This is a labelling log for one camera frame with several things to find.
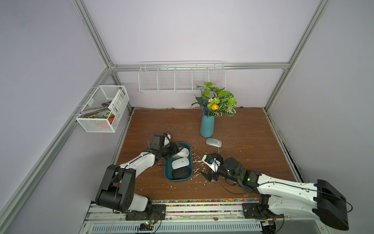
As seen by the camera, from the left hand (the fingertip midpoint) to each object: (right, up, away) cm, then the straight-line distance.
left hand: (181, 149), depth 88 cm
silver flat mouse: (+22, +3, +11) cm, 25 cm away
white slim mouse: (-2, -8, +1) cm, 9 cm away
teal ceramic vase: (+17, +14, +8) cm, 23 cm away
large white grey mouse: (+2, -2, +1) cm, 3 cm away
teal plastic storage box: (-8, -12, 0) cm, 14 cm away
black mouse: (0, -13, -2) cm, 14 cm away
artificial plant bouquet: (+19, +28, -15) cm, 36 cm away
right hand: (+13, -4, -12) cm, 18 cm away
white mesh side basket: (-39, +22, -13) cm, 47 cm away
